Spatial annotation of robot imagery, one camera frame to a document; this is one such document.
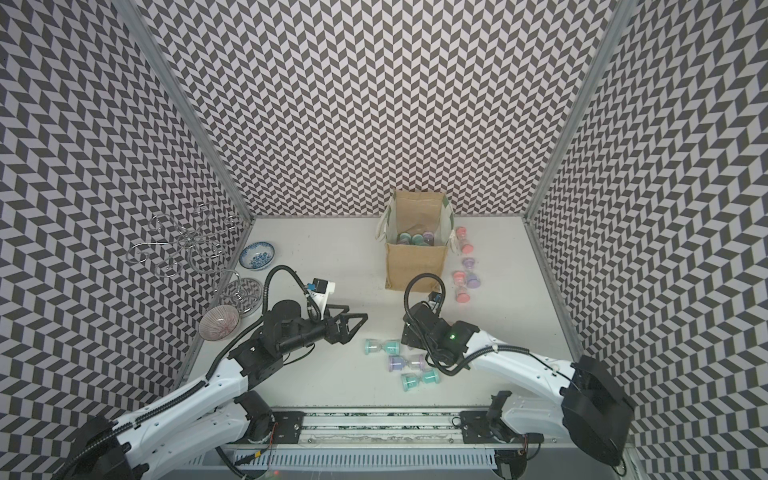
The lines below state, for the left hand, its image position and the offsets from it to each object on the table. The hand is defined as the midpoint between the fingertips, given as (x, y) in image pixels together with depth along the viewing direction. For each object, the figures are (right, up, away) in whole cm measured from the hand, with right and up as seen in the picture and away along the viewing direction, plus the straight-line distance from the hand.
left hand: (358, 317), depth 74 cm
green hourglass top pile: (+12, +20, +34) cm, 41 cm away
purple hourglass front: (+10, -14, +6) cm, 18 cm away
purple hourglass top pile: (+21, +21, +34) cm, 45 cm away
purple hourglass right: (+35, +6, +22) cm, 42 cm away
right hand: (+15, -8, +8) cm, 19 cm away
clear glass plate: (-39, +2, +19) cm, 44 cm away
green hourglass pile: (+17, +20, +31) cm, 41 cm away
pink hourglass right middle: (+30, +2, +18) cm, 35 cm away
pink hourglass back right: (+34, +17, +29) cm, 48 cm away
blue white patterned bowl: (-40, +14, +30) cm, 52 cm away
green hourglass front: (+13, -17, +3) cm, 22 cm away
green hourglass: (+8, -11, +8) cm, 16 cm away
